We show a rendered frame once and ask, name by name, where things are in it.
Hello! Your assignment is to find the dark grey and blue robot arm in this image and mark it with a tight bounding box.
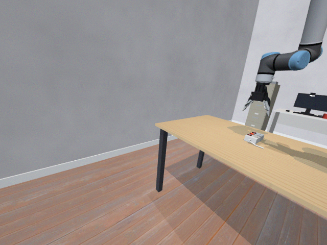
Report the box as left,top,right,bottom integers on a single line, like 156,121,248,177
255,0,327,83

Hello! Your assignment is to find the grey power strip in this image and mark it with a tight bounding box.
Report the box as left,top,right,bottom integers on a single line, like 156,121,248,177
244,132,264,149

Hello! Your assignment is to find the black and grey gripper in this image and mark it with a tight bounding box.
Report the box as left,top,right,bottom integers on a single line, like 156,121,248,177
243,82,270,116

